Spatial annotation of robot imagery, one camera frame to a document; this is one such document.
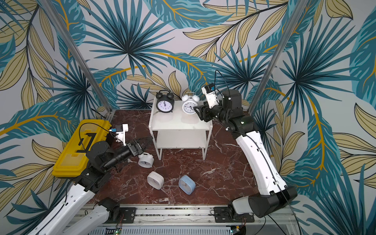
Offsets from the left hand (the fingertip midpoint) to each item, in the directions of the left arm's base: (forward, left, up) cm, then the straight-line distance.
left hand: (149, 141), depth 64 cm
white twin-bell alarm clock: (+2, +7, -24) cm, 25 cm away
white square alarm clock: (-9, 0, -24) cm, 25 cm away
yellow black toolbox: (0, +42, -17) cm, 46 cm away
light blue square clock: (-11, -17, -24) cm, 32 cm away
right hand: (+15, -23, +8) cm, 28 cm away
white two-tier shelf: (+7, -12, 0) cm, 14 cm away
